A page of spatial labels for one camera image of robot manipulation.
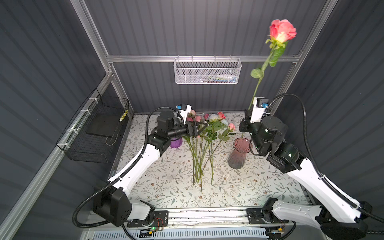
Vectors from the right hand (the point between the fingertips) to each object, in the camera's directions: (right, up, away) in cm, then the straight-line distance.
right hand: (248, 111), depth 61 cm
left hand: (-18, -5, +10) cm, 21 cm away
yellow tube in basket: (-62, 0, +22) cm, 65 cm away
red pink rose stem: (-3, +2, +48) cm, 48 cm away
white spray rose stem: (-1, -4, +45) cm, 46 cm away
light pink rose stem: (-1, -13, +44) cm, 46 cm away
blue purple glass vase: (-36, -17, +42) cm, 58 cm away
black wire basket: (-72, -11, +11) cm, 74 cm away
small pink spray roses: (-22, -19, +38) cm, 48 cm away
